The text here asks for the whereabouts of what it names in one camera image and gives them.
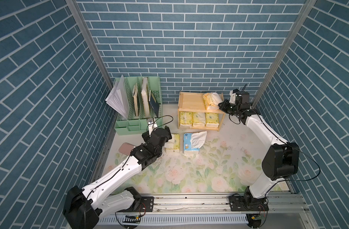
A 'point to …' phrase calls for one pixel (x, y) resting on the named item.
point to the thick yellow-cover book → (145, 94)
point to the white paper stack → (117, 98)
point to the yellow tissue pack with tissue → (174, 143)
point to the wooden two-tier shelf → (194, 102)
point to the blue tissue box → (193, 141)
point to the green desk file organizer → (136, 123)
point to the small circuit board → (132, 219)
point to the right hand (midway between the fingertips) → (219, 104)
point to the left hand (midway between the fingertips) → (164, 129)
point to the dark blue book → (154, 103)
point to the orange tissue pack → (212, 100)
